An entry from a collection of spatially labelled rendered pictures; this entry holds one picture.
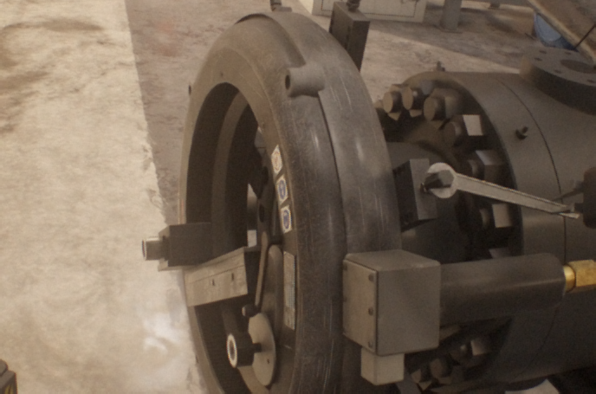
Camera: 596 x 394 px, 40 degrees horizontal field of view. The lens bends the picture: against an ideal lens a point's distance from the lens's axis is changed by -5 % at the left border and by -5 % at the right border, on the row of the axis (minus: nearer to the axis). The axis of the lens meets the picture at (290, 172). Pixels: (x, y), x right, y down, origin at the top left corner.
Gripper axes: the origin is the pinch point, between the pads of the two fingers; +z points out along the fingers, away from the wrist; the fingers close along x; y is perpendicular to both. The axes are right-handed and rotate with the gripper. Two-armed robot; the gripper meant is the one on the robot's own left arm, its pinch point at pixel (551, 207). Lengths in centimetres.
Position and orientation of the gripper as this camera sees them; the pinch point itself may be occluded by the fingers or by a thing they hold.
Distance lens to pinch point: 110.9
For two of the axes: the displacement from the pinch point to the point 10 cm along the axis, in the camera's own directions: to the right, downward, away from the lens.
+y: 9.3, 2.1, 2.9
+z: -3.3, 2.4, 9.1
